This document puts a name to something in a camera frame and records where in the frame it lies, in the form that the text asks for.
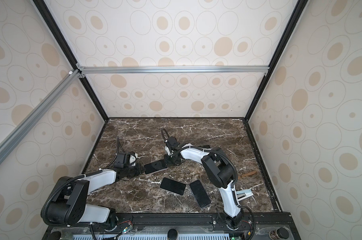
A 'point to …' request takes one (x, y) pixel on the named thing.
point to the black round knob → (172, 234)
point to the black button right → (282, 232)
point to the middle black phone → (173, 186)
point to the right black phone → (200, 193)
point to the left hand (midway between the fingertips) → (149, 167)
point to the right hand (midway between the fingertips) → (167, 165)
